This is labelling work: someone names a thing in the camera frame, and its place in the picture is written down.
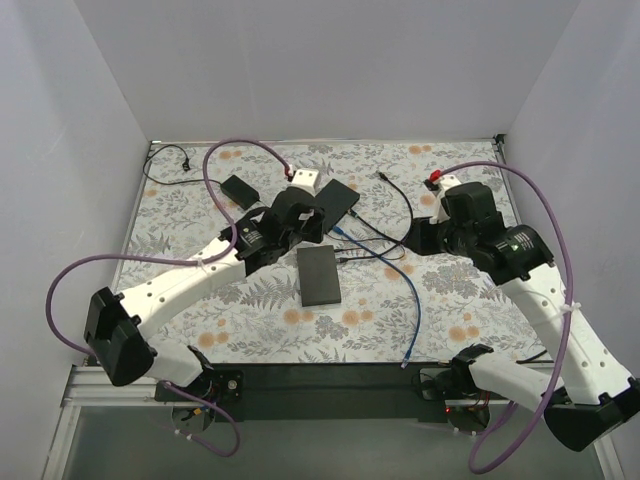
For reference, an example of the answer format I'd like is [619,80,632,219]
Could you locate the blue ethernet cable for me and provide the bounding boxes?
[332,227,421,370]

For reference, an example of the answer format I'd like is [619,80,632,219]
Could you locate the black network switch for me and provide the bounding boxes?
[316,179,360,234]
[296,245,342,307]

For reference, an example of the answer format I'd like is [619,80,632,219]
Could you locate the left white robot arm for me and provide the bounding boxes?
[84,187,324,387]

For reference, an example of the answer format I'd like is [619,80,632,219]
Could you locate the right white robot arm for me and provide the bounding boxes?
[405,175,639,451]

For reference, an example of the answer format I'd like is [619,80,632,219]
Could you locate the floral patterned table mat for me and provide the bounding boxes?
[113,140,544,363]

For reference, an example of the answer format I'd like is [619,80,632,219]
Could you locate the black power adapter brick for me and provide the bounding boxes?
[220,175,260,210]

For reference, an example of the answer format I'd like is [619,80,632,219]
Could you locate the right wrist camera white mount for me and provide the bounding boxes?
[424,170,461,224]

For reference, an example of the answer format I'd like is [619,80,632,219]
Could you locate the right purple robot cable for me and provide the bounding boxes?
[439,160,574,474]

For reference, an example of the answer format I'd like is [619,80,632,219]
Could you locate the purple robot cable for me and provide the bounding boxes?
[45,138,296,457]
[439,160,574,474]

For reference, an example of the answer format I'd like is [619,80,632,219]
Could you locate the thin black power input cord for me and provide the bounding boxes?
[140,144,226,186]

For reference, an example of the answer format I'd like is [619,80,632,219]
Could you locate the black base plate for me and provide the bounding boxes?
[186,362,486,423]

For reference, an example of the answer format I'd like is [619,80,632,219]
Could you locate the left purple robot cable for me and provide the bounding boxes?
[45,138,296,457]

